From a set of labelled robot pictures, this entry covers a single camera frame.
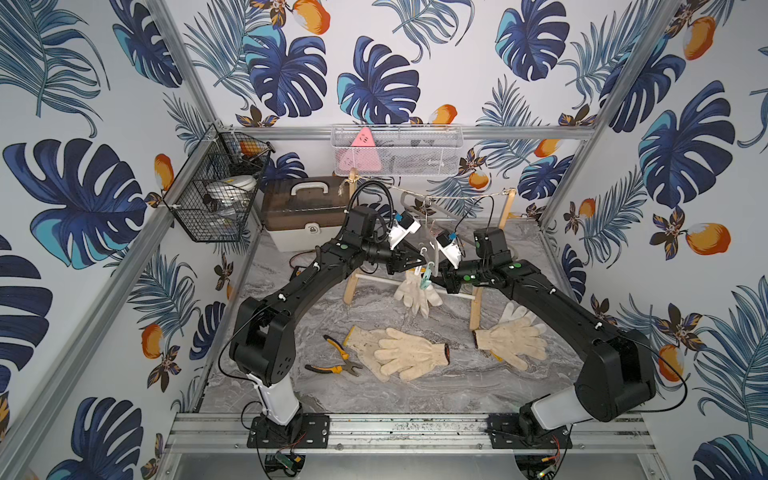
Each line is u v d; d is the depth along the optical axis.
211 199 0.84
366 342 0.89
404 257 0.71
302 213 0.96
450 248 0.70
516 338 0.90
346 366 0.84
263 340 0.46
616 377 0.42
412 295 0.86
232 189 0.80
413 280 0.80
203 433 0.76
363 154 0.90
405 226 0.69
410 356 0.86
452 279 0.69
